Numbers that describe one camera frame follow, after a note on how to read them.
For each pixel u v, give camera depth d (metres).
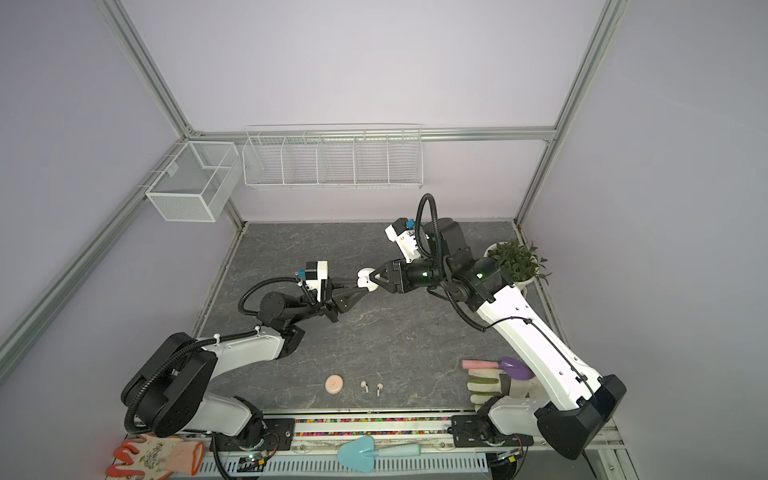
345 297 0.69
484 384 0.81
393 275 0.57
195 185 0.96
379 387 0.80
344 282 0.66
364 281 0.65
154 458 0.69
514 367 0.84
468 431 0.72
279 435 0.74
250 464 0.72
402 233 0.58
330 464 0.71
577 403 0.38
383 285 0.60
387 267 0.58
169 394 0.43
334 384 0.80
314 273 0.61
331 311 0.64
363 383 0.81
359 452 0.71
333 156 0.99
